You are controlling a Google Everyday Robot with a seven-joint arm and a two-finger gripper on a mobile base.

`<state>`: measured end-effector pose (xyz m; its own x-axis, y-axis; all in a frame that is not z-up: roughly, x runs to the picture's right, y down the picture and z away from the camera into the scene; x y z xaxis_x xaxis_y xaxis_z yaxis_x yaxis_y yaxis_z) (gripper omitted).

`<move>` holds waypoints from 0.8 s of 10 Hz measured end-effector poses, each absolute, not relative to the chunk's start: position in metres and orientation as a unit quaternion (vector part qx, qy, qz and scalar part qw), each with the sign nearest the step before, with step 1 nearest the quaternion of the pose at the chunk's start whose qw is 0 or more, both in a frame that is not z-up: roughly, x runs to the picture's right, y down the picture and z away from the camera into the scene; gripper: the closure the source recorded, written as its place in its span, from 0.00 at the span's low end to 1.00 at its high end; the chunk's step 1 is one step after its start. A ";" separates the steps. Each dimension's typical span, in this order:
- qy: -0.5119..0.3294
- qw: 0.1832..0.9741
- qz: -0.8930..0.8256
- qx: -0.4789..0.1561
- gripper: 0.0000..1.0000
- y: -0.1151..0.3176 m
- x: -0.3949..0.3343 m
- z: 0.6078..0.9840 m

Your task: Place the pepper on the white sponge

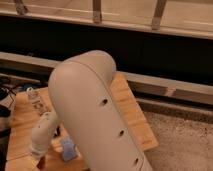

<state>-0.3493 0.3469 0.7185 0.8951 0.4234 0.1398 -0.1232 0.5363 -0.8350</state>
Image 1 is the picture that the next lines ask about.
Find red pepper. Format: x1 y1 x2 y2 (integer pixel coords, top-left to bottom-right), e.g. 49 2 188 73
37 157 46 170

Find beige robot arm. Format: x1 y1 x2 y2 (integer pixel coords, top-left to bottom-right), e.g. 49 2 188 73
29 50 153 171

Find small black object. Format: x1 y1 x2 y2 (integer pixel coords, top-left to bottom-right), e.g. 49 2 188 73
54 126 61 138

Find wooden board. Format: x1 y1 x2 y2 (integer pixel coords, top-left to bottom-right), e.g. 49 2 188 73
5 73 158 171

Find black cables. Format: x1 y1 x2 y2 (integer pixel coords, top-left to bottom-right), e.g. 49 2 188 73
0 75 18 118

